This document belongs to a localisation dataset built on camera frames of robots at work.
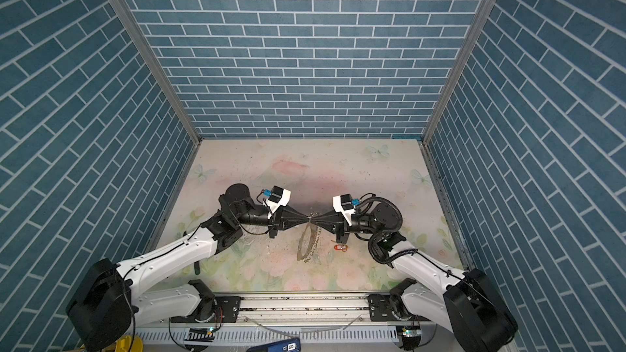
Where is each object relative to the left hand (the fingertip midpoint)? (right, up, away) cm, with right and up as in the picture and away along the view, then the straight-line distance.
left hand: (310, 225), depth 66 cm
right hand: (+2, 0, +1) cm, 2 cm away
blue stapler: (-5, -33, 0) cm, 33 cm away
